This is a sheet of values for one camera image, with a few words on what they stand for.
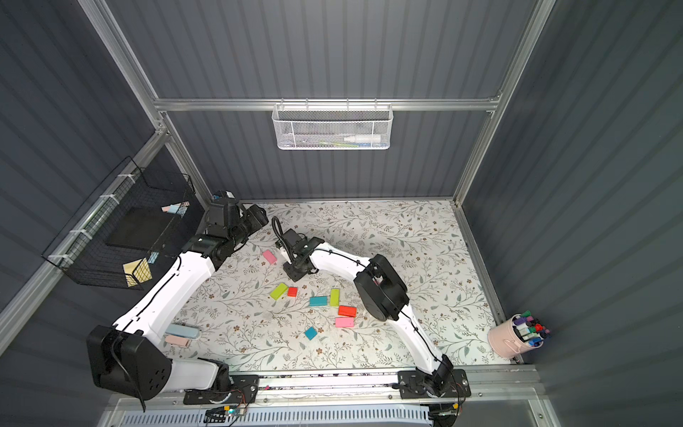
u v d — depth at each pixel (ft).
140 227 2.42
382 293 1.86
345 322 2.78
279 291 3.05
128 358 1.30
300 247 2.42
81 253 2.06
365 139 2.94
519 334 2.37
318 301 3.00
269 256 3.36
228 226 1.99
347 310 2.92
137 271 1.99
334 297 3.00
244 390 2.40
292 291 3.07
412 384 2.41
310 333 2.77
